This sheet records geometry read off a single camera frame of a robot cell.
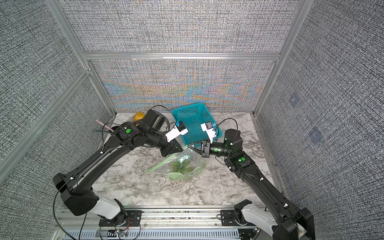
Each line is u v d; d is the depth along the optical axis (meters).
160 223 0.73
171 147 0.56
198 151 0.63
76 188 0.40
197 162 0.70
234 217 0.68
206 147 0.59
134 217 0.74
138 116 1.08
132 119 1.13
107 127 0.97
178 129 0.57
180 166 0.68
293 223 0.38
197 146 0.63
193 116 1.17
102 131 0.95
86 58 0.89
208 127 0.61
